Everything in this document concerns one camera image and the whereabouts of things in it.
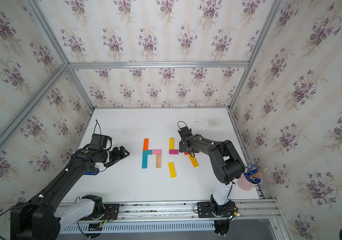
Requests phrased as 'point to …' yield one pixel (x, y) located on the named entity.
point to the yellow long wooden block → (172, 170)
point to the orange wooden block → (145, 146)
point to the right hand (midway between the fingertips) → (190, 148)
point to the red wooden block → (186, 153)
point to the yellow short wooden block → (171, 143)
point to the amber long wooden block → (193, 160)
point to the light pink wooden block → (156, 151)
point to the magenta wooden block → (173, 152)
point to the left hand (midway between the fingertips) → (125, 157)
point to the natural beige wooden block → (158, 160)
